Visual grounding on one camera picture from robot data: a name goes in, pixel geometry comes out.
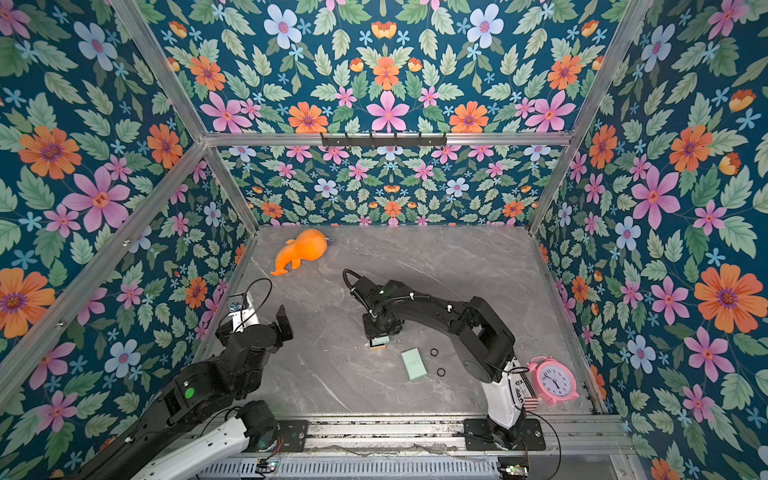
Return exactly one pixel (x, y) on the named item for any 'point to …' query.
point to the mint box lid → (414, 363)
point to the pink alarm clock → (553, 379)
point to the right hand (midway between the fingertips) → (381, 326)
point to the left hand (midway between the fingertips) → (274, 314)
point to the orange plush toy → (309, 245)
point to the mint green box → (379, 342)
